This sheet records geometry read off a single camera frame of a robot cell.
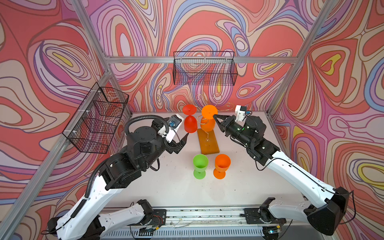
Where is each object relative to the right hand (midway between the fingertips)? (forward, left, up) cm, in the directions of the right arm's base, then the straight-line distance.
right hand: (212, 118), depth 66 cm
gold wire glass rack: (+13, -1, -35) cm, 38 cm away
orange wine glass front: (+2, +2, -6) cm, 6 cm away
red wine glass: (+9, +10, -13) cm, 19 cm away
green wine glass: (-8, +6, -28) cm, 29 cm away
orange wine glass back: (-9, -7, -26) cm, 28 cm away
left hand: (-8, +15, +6) cm, 18 cm away
